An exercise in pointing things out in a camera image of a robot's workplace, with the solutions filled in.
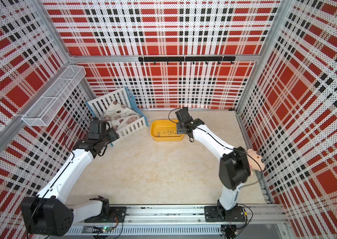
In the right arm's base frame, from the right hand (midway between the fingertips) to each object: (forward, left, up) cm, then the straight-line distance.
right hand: (189, 125), depth 88 cm
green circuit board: (-50, +42, -15) cm, 67 cm away
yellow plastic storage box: (+9, +16, -18) cm, 26 cm away
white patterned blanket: (+23, +53, -15) cm, 59 cm away
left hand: (-7, +43, +2) cm, 44 cm away
